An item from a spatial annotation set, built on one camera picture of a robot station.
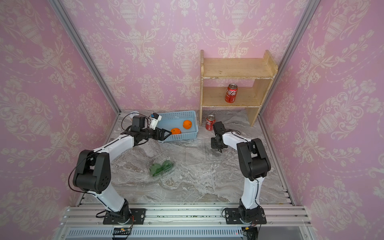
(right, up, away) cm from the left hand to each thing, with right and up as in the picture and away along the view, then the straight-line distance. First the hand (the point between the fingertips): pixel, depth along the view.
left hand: (166, 132), depth 91 cm
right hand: (+33, -9, +9) cm, 35 cm away
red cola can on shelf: (+39, +23, -1) cm, 46 cm away
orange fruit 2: (+5, 0, +9) cm, 10 cm away
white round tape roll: (-15, +10, -12) cm, 21 cm away
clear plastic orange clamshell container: (+22, -16, +3) cm, 27 cm away
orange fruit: (+12, +5, +15) cm, 20 cm away
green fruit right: (+1, -19, -5) cm, 19 cm away
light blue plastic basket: (-2, +7, +21) cm, 23 cm away
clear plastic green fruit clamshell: (-3, -21, -6) cm, 22 cm away
